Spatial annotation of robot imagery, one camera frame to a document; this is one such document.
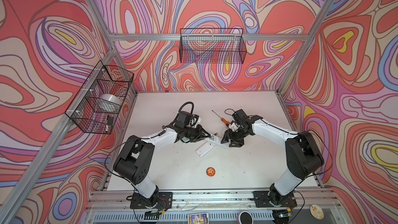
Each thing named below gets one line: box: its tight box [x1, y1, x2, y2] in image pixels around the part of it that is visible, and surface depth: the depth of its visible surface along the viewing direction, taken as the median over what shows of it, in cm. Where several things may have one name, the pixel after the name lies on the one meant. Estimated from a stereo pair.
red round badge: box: [206, 166, 216, 177], surface depth 84 cm
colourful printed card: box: [187, 212, 210, 224], surface depth 69 cm
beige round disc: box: [309, 204, 325, 220], surface depth 72 cm
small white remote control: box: [195, 141, 215, 158], surface depth 92 cm
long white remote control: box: [208, 134, 231, 149], surface depth 87 cm
